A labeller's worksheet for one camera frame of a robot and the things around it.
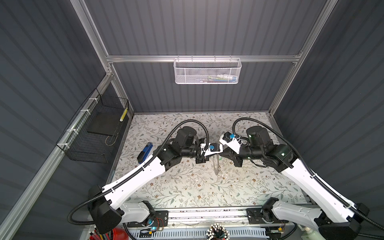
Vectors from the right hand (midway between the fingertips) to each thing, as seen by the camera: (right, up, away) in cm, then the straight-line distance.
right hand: (222, 153), depth 67 cm
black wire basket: (-63, +7, +6) cm, 64 cm away
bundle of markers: (-4, -28, -10) cm, 30 cm away
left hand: (-2, +2, +1) cm, 3 cm away
